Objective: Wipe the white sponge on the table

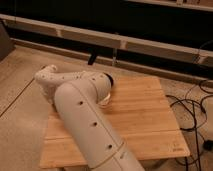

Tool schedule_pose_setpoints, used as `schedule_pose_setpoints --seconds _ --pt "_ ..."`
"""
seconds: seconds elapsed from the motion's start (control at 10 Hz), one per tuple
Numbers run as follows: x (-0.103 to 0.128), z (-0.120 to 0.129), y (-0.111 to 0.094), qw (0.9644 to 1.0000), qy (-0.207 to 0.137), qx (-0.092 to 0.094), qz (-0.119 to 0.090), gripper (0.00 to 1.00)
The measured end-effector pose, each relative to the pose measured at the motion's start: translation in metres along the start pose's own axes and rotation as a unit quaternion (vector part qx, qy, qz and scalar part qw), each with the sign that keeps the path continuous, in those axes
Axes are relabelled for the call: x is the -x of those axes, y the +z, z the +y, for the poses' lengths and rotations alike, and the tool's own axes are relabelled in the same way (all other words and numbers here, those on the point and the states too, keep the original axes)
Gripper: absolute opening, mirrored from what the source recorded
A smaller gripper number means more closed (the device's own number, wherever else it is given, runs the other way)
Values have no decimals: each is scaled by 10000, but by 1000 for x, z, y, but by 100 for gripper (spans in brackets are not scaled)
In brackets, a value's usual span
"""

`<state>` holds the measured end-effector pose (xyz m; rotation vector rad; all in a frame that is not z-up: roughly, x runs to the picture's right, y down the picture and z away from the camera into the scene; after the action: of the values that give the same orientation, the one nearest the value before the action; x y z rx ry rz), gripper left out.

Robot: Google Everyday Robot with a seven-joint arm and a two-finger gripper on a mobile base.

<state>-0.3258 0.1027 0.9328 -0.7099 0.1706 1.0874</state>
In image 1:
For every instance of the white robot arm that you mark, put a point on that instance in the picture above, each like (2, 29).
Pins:
(75, 96)

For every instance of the thin metal leg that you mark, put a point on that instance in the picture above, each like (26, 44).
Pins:
(114, 57)

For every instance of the black chair leg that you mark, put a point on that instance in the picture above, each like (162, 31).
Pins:
(93, 57)

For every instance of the dark cabinet at left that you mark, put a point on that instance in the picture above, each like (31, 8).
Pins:
(6, 45)

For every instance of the grey metal shelf rail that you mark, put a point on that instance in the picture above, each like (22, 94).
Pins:
(114, 41)

